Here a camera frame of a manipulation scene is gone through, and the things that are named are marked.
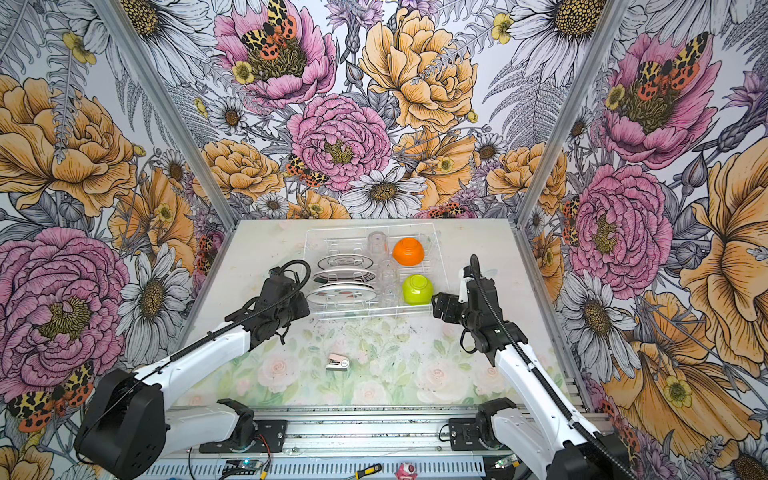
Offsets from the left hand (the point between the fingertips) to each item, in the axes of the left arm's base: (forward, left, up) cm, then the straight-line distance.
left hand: (302, 309), depth 88 cm
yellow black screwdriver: (-38, -19, -7) cm, 43 cm away
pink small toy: (-39, -29, -2) cm, 48 cm away
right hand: (-4, -40, +5) cm, 41 cm away
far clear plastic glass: (+23, -21, +2) cm, 32 cm away
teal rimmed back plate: (+17, -11, 0) cm, 21 cm away
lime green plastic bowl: (+7, -34, -1) cm, 35 cm away
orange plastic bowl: (+24, -32, -3) cm, 40 cm away
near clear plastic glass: (+3, -25, +2) cm, 25 cm away
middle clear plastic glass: (+12, -25, +2) cm, 27 cm away
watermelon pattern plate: (+3, -12, +3) cm, 12 cm away
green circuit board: (-36, +10, -9) cm, 39 cm away
